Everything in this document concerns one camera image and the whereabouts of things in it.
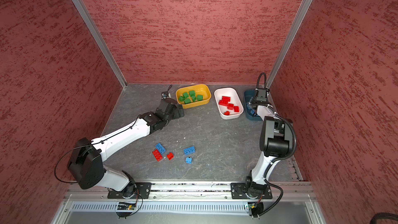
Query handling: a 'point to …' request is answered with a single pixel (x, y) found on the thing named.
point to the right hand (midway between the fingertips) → (256, 106)
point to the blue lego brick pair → (189, 151)
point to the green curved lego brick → (185, 95)
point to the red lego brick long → (157, 155)
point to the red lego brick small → (170, 156)
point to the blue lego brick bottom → (160, 148)
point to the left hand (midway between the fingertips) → (175, 111)
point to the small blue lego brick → (188, 160)
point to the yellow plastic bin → (203, 89)
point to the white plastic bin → (235, 99)
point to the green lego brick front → (194, 98)
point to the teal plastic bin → (248, 94)
